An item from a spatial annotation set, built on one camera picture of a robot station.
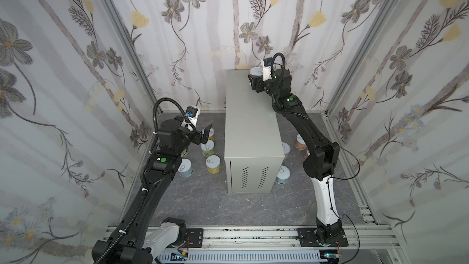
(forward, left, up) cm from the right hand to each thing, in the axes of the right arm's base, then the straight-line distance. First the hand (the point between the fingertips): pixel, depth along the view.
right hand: (258, 65), depth 80 cm
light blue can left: (-34, +32, -37) cm, 60 cm away
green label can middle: (-23, +23, -37) cm, 49 cm away
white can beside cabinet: (-21, -20, -36) cm, 46 cm away
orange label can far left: (-14, +22, -36) cm, 45 cm away
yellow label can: (-31, +19, -37) cm, 52 cm away
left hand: (-24, +25, -8) cm, 35 cm away
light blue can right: (-36, -16, -35) cm, 53 cm away
